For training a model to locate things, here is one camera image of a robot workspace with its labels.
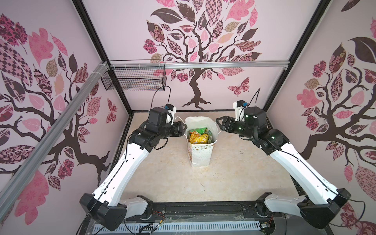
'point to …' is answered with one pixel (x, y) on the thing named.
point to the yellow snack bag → (196, 138)
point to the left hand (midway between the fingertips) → (183, 129)
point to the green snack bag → (201, 130)
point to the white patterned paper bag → (199, 154)
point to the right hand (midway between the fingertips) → (221, 118)
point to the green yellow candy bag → (210, 136)
